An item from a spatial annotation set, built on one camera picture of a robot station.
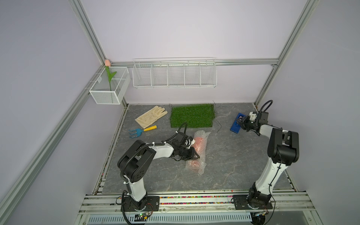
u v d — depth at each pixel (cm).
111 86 89
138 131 105
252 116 94
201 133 92
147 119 112
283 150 57
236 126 101
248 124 90
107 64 89
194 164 80
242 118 96
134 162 49
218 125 108
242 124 92
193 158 82
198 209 74
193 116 108
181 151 78
